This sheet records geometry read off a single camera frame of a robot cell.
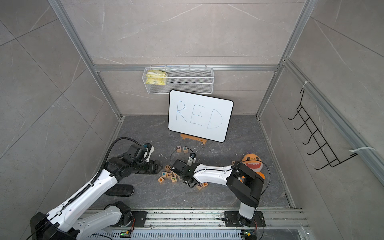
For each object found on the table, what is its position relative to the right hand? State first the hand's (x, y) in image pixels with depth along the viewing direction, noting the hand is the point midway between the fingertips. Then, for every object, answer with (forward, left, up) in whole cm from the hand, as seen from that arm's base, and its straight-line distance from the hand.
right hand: (187, 173), depth 87 cm
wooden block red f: (-4, +15, +1) cm, 16 cm away
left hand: (-1, +14, +13) cm, 19 cm away
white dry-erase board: (+31, -8, +17) cm, 36 cm away
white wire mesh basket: (+56, -3, +28) cm, 62 cm away
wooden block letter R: (+17, +6, 0) cm, 18 cm away
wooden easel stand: (+22, -12, +1) cm, 25 cm away
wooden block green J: (-4, +7, +1) cm, 9 cm away
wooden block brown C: (+3, +12, +2) cm, 12 cm away
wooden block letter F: (+6, -29, +1) cm, 30 cm away
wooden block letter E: (+16, +1, 0) cm, 16 cm away
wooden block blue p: (-1, +13, +1) cm, 13 cm away
